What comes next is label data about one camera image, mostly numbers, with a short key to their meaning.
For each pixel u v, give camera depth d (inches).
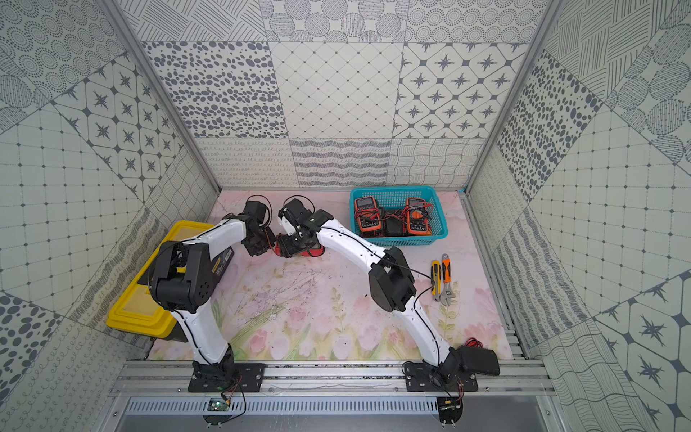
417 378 28.9
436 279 36.4
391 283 21.8
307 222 26.5
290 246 31.1
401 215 40.8
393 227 39.6
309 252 30.9
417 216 39.6
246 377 28.9
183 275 20.2
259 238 32.4
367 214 38.3
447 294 35.5
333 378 29.9
